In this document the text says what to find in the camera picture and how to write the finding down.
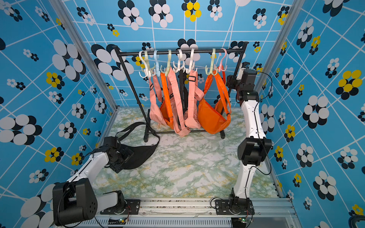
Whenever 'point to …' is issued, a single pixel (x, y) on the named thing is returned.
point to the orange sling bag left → (166, 108)
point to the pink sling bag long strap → (185, 131)
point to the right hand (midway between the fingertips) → (236, 76)
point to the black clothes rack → (147, 136)
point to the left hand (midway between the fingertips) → (131, 158)
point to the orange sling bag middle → (211, 118)
